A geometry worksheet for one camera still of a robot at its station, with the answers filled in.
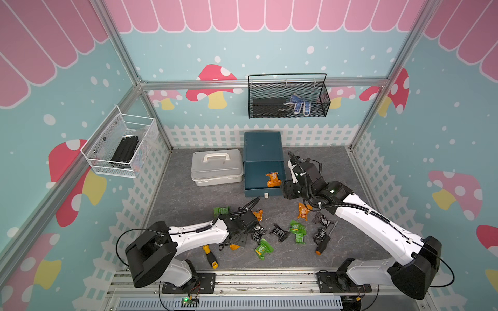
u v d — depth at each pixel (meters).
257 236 0.85
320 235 0.84
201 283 0.74
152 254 0.43
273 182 0.86
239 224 0.66
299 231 0.86
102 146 0.68
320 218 0.90
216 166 0.97
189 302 0.73
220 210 0.93
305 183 0.55
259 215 0.92
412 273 0.39
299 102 0.81
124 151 0.70
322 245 0.82
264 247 0.82
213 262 0.77
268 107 0.88
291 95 0.94
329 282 0.74
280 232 0.85
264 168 0.92
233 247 0.83
